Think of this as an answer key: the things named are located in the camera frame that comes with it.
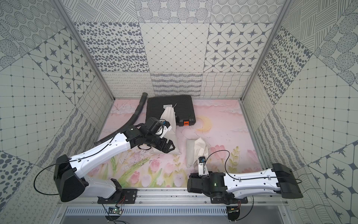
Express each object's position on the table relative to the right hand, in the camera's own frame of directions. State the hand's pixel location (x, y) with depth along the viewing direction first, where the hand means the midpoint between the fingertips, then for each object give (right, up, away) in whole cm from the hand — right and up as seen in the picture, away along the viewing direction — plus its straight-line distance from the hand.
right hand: (197, 176), depth 77 cm
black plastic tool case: (-9, +42, +31) cm, 53 cm away
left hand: (-16, +20, -2) cm, 26 cm away
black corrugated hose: (-47, +28, +25) cm, 60 cm away
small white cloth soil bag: (-1, +15, +3) cm, 15 cm away
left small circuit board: (-43, -14, -7) cm, 46 cm away
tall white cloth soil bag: (-18, +34, +15) cm, 41 cm away
